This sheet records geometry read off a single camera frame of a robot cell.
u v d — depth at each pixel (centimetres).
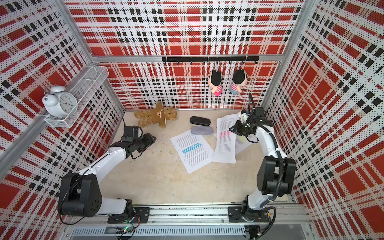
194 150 99
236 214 73
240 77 94
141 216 73
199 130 105
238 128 76
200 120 110
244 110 81
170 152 98
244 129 74
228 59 90
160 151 99
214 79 95
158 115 108
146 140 80
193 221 73
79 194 42
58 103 60
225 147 91
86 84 84
